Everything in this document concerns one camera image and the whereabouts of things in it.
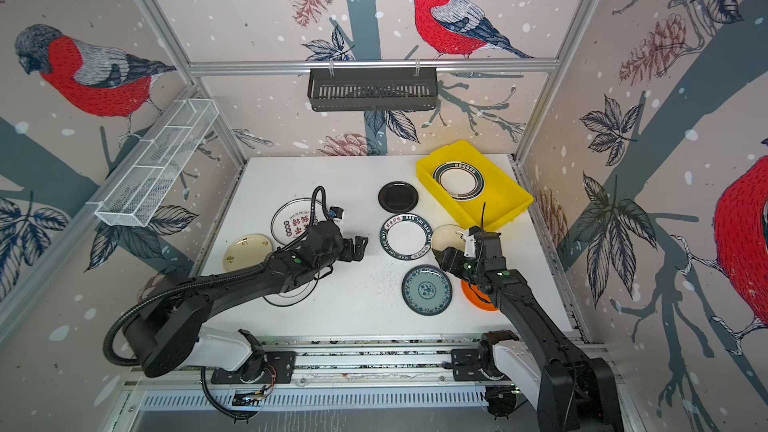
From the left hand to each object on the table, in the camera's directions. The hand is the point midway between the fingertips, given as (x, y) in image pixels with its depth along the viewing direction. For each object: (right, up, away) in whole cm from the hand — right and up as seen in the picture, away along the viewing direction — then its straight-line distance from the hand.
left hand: (355, 238), depth 86 cm
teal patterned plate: (+21, -16, +1) cm, 26 cm away
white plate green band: (+37, +17, +26) cm, 48 cm away
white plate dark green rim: (+16, -2, +13) cm, 20 cm away
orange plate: (+31, -11, -15) cm, 36 cm away
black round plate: (+13, +11, +23) cm, 29 cm away
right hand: (+26, -7, -1) cm, 27 cm away
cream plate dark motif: (+29, -1, +11) cm, 31 cm away
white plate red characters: (-25, +4, +18) cm, 31 cm away
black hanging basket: (+3, +51, +21) cm, 55 cm away
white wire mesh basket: (-52, +15, -13) cm, 56 cm away
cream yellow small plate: (-37, -6, +9) cm, 38 cm away
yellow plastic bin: (+52, +11, +21) cm, 57 cm away
